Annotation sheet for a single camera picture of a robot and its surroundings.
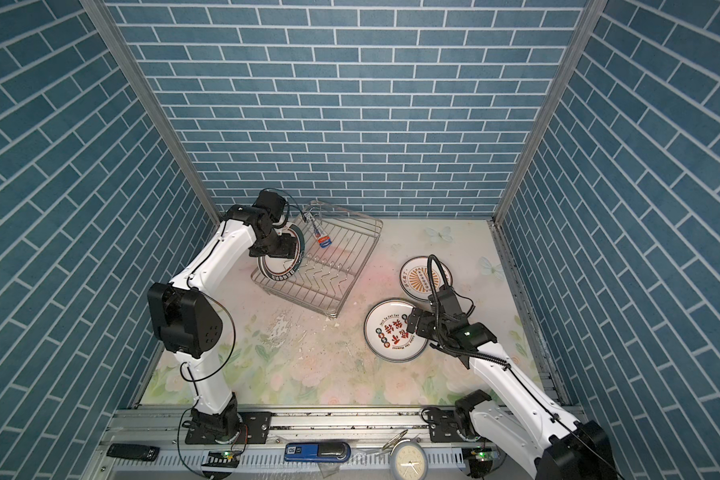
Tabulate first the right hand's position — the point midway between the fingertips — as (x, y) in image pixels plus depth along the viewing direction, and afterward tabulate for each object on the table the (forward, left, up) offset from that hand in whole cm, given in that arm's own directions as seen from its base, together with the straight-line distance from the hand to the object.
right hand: (418, 318), depth 83 cm
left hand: (+15, +42, +8) cm, 45 cm away
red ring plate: (+15, +46, -2) cm, 48 cm away
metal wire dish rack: (+32, +29, -6) cm, 43 cm away
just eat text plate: (-2, +9, -8) cm, 12 cm away
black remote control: (-36, +65, -5) cm, 75 cm away
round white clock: (-32, +2, -5) cm, 33 cm away
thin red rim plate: (+19, 0, -7) cm, 20 cm away
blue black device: (-33, +23, -4) cm, 40 cm away
